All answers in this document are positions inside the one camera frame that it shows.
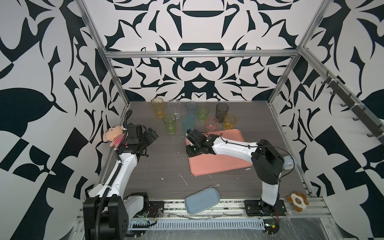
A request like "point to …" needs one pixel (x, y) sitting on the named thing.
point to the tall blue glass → (191, 107)
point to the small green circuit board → (271, 226)
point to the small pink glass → (211, 124)
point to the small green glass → (202, 112)
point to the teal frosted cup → (188, 123)
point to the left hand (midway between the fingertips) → (150, 133)
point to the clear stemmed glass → (175, 103)
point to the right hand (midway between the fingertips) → (188, 150)
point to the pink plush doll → (114, 134)
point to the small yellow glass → (229, 121)
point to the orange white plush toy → (298, 200)
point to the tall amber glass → (157, 103)
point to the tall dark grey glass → (222, 109)
